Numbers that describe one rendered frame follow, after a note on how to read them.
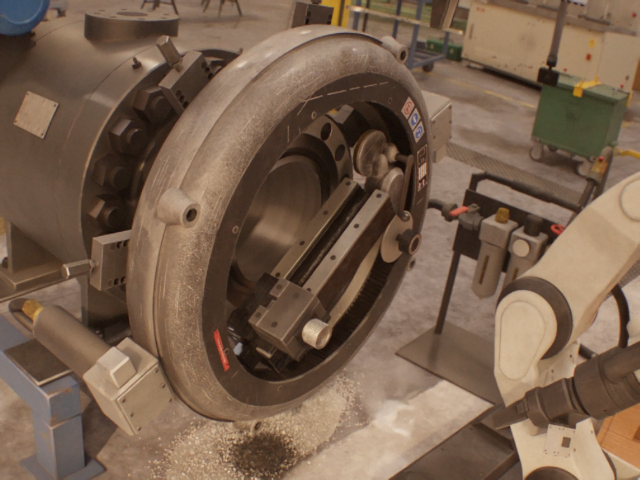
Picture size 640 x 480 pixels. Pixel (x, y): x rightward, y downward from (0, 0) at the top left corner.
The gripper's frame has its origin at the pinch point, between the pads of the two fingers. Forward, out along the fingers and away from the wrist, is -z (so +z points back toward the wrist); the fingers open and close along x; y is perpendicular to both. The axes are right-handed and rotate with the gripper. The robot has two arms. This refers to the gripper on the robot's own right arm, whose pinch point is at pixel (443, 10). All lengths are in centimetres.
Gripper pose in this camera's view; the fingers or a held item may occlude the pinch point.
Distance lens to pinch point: 112.4
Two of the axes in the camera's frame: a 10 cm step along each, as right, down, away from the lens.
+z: 1.8, -9.1, -3.6
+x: 6.6, -1.6, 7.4
